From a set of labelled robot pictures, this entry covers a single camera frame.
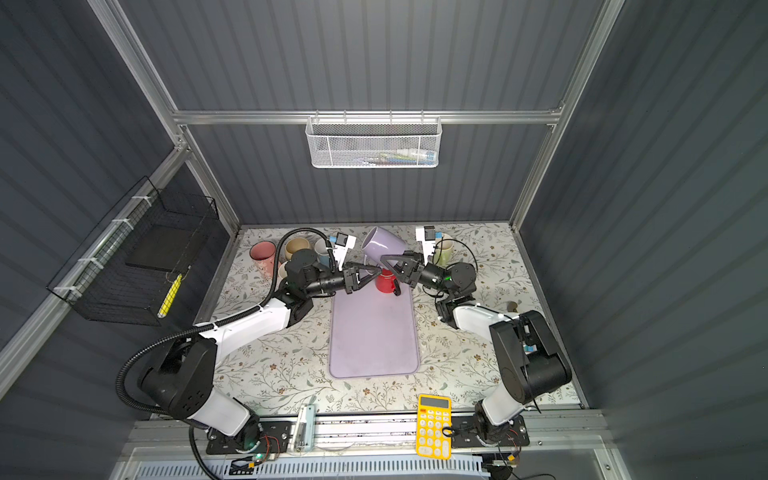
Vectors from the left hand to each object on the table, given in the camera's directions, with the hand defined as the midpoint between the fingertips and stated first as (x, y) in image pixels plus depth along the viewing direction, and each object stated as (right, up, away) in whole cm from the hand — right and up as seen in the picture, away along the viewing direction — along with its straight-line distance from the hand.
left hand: (382, 271), depth 75 cm
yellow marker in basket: (-49, -6, -7) cm, 50 cm away
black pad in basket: (-56, +6, 0) cm, 56 cm away
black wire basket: (-62, +1, -3) cm, 62 cm away
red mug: (+1, -5, +21) cm, 22 cm away
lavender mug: (-1, +7, -4) cm, 9 cm away
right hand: (+1, +1, -4) cm, 4 cm away
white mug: (-22, 0, -11) cm, 24 cm away
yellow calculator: (+13, -36, 0) cm, 39 cm away
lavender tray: (-3, -20, +17) cm, 27 cm away
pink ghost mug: (-42, +5, +27) cm, 51 cm away
